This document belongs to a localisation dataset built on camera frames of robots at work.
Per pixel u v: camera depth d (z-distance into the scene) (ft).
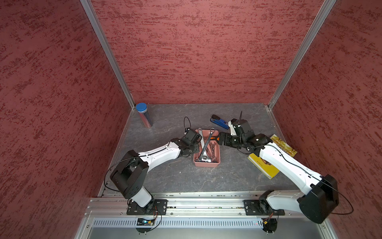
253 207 2.42
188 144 2.19
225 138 2.29
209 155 2.99
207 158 2.94
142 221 2.36
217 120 3.55
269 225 2.24
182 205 2.47
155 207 2.41
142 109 3.03
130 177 1.45
